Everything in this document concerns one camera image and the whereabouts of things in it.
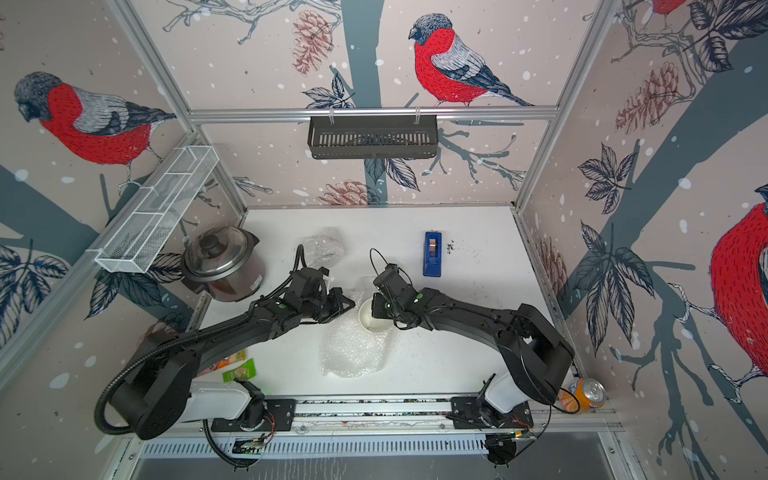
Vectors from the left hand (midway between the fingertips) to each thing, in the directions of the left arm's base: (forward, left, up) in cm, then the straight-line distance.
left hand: (361, 299), depth 83 cm
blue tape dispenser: (+20, -22, -6) cm, 31 cm away
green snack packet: (-17, +31, -9) cm, 37 cm away
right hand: (0, -3, -2) cm, 4 cm away
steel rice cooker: (+7, +38, +8) cm, 40 cm away
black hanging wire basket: (+56, -2, +17) cm, 58 cm away
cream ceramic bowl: (-4, -2, -9) cm, 10 cm away
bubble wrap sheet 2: (-11, +3, -10) cm, 15 cm away
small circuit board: (-33, +27, -12) cm, 45 cm away
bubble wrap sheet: (+19, +14, -3) cm, 24 cm away
